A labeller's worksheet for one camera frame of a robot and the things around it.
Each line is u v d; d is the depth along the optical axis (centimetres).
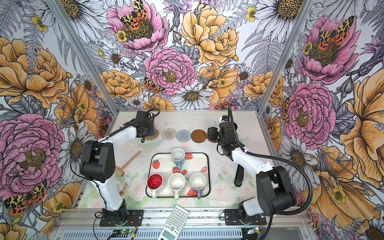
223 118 78
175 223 72
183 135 106
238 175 83
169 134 108
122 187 78
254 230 72
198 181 85
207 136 105
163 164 94
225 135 68
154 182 83
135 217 74
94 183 53
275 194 43
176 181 84
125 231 71
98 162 51
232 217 74
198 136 105
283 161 46
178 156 93
